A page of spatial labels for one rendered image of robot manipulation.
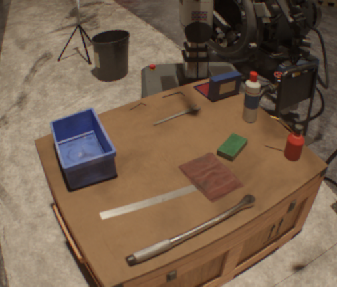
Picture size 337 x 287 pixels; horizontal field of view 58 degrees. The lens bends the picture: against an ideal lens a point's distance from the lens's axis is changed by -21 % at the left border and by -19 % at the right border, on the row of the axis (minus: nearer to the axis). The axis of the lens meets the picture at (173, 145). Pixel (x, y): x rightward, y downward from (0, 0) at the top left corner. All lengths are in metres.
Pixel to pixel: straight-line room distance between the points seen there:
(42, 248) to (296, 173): 1.22
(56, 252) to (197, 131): 0.87
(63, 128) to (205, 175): 0.58
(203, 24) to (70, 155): 1.04
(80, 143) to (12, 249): 0.72
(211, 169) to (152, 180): 0.20
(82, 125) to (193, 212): 0.58
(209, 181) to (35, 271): 0.94
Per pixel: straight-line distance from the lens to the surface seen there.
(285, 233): 1.59
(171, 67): 2.38
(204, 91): 1.70
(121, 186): 1.24
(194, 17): 1.95
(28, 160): 2.21
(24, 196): 1.98
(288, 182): 1.30
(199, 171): 1.27
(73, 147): 1.42
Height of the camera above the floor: 1.35
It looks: 40 degrees down
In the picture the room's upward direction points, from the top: straight up
